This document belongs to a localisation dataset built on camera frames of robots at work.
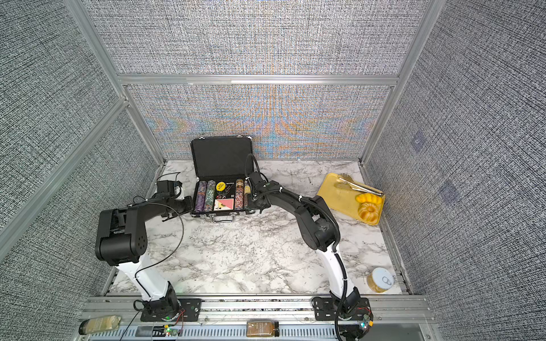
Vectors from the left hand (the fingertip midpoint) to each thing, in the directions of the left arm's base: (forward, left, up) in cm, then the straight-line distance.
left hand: (198, 206), depth 100 cm
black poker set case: (+15, -12, +12) cm, 22 cm away
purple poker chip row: (+4, -2, +3) cm, 5 cm away
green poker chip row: (+4, -6, +3) cm, 7 cm away
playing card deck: (-1, -13, +2) cm, 13 cm away
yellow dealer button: (+10, -10, +2) cm, 14 cm away
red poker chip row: (+4, -20, +3) cm, 20 cm away
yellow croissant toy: (0, -80, +3) cm, 80 cm away
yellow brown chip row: (+3, -24, +4) cm, 24 cm away
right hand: (0, -26, +3) cm, 27 cm away
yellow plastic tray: (+4, -68, 0) cm, 68 cm away
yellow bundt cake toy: (-8, -78, +3) cm, 78 cm away
